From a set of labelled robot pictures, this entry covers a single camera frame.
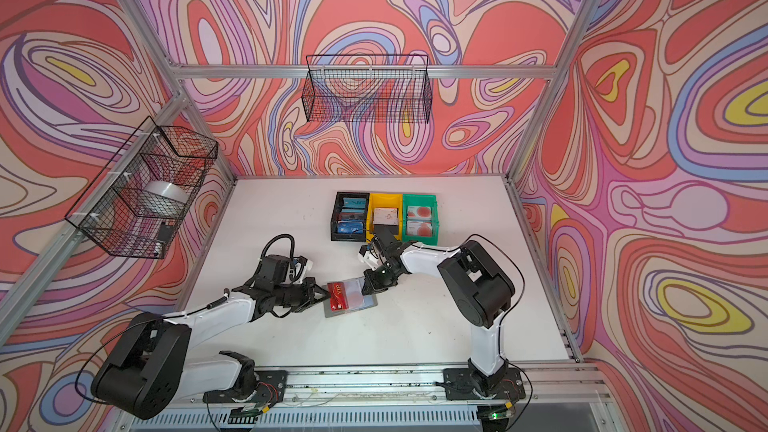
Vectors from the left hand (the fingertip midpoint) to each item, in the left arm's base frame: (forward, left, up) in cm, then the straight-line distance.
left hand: (332, 293), depth 85 cm
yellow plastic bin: (+33, -15, +3) cm, 36 cm away
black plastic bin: (+29, +2, +1) cm, 29 cm away
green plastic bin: (+34, -30, +2) cm, 45 cm away
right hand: (+1, -10, -5) cm, 11 cm away
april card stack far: (+30, -27, -1) cm, 41 cm away
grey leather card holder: (0, -6, -4) cm, 8 cm away
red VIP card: (0, -1, -2) cm, 2 cm away
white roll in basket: (+12, +38, +29) cm, 49 cm away
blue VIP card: (+25, -3, -2) cm, 25 cm away
